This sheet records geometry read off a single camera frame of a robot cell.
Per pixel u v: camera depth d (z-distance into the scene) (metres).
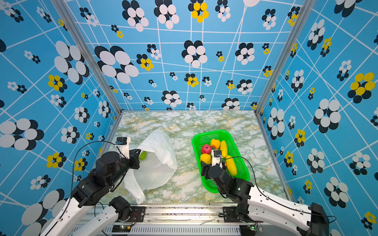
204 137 1.02
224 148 0.94
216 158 0.64
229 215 0.72
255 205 0.49
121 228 0.72
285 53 0.85
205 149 0.91
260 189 0.51
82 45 0.81
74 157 0.79
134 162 0.59
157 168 0.90
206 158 0.87
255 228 0.69
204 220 0.72
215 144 0.95
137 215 0.73
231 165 0.84
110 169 0.49
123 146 0.57
